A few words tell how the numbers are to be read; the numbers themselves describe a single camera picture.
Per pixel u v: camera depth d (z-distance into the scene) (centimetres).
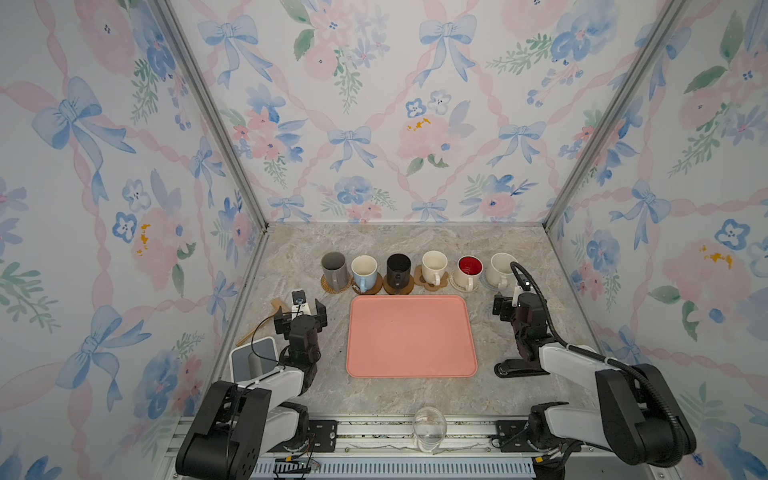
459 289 100
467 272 101
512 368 82
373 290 100
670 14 69
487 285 102
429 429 75
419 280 103
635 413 43
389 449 73
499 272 95
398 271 98
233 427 45
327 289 100
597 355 52
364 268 97
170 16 69
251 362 80
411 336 90
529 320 69
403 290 100
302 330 66
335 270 93
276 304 98
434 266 96
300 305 73
